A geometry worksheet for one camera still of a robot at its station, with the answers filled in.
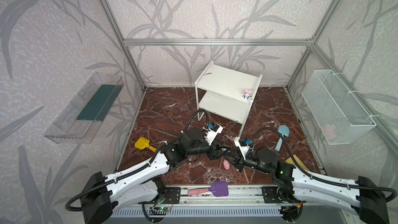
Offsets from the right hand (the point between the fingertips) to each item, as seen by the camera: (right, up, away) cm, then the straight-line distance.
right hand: (224, 148), depth 70 cm
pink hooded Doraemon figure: (+10, +25, -2) cm, 27 cm away
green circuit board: (-29, -28, 0) cm, 40 cm away
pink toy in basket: (+50, +8, +2) cm, 50 cm away
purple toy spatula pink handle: (-2, -22, +5) cm, 22 cm away
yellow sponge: (+37, -11, +14) cm, 41 cm away
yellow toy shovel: (-46, -3, +19) cm, 50 cm away
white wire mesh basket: (+47, +15, -7) cm, 50 cm away
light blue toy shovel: (+41, +3, +26) cm, 48 cm away
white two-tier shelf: (+1, +26, +3) cm, 26 cm away
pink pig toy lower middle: (+2, -12, +10) cm, 16 cm away
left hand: (+1, +3, -2) cm, 4 cm away
